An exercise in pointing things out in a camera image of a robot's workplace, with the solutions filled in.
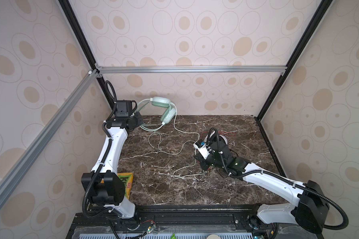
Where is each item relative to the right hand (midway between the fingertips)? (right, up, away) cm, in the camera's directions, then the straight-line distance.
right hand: (196, 155), depth 79 cm
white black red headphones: (+19, +8, +16) cm, 26 cm away
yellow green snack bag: (-39, -15, +9) cm, 43 cm away
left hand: (-28, +22, +2) cm, 36 cm away
